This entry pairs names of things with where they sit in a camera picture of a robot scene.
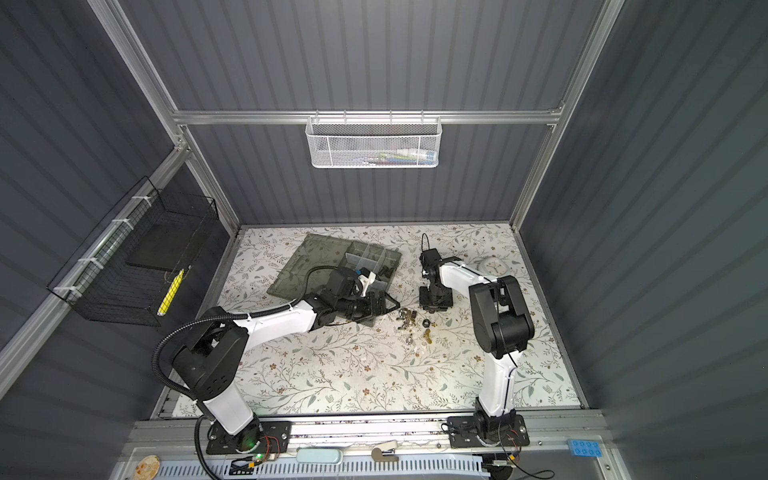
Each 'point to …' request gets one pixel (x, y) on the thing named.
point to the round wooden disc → (148, 468)
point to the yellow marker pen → (171, 292)
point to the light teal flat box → (319, 455)
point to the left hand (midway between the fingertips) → (393, 309)
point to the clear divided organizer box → (317, 252)
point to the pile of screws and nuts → (407, 316)
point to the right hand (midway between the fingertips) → (434, 309)
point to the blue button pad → (586, 448)
